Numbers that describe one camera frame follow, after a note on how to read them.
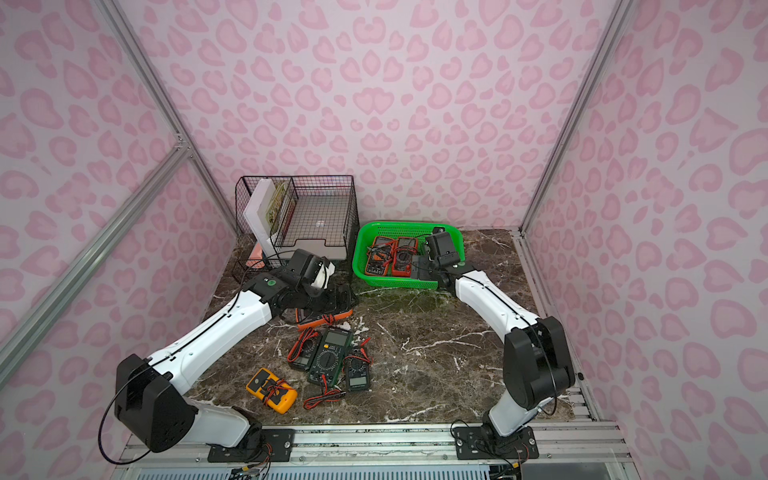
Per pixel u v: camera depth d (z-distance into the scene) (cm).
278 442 74
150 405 40
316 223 107
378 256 106
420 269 82
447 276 63
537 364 44
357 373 82
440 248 68
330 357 86
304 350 86
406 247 107
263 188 100
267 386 80
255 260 104
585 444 73
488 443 65
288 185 104
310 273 63
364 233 109
